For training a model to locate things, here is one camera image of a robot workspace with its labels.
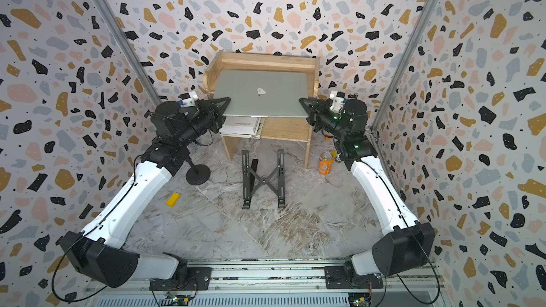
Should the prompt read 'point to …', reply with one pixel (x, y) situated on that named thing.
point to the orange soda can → (325, 163)
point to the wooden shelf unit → (286, 128)
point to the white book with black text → (243, 126)
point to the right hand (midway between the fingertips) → (296, 102)
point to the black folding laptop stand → (252, 182)
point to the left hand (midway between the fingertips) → (234, 98)
